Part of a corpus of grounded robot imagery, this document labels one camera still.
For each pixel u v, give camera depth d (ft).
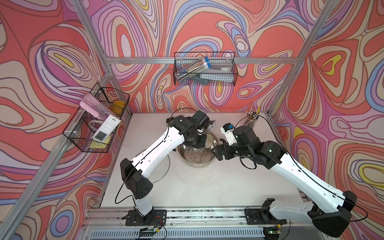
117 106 2.56
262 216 2.14
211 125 3.32
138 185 1.64
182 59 2.88
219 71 2.90
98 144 2.12
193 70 2.58
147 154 1.49
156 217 2.42
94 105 2.31
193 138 2.02
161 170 2.90
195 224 2.40
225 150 1.95
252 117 3.15
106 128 2.26
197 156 3.16
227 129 1.99
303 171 1.40
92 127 2.40
